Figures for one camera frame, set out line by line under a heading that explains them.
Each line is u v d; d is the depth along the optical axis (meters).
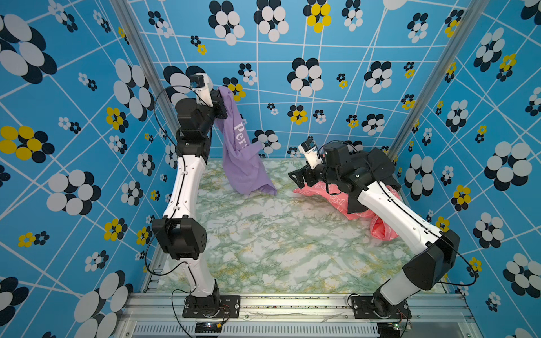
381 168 1.02
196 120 0.55
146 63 0.81
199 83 0.57
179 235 0.48
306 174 0.67
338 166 0.56
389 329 0.69
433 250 0.41
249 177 0.93
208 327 0.72
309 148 0.64
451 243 0.42
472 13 0.69
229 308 0.73
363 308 0.72
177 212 0.48
